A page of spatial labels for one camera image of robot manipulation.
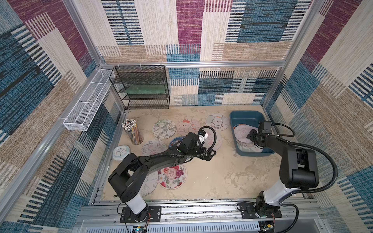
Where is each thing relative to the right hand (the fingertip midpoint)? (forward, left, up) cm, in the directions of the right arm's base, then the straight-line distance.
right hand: (253, 138), depth 97 cm
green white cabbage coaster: (+11, +60, -4) cm, 62 cm away
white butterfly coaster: (-26, +65, -4) cm, 70 cm away
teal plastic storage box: (+12, +4, +1) cm, 13 cm away
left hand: (-13, +30, +7) cm, 33 cm away
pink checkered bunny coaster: (+14, +44, -3) cm, 46 cm away
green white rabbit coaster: (-6, 0, -4) cm, 7 cm away
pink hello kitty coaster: (+7, +5, -2) cm, 9 cm away
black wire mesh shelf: (+33, +75, +18) cm, 84 cm away
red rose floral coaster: (-24, +51, -3) cm, 57 cm away
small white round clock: (-8, +86, -1) cm, 86 cm away
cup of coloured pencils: (-1, +76, +15) cm, 77 cm away
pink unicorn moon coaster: (0, +28, -4) cm, 29 cm away
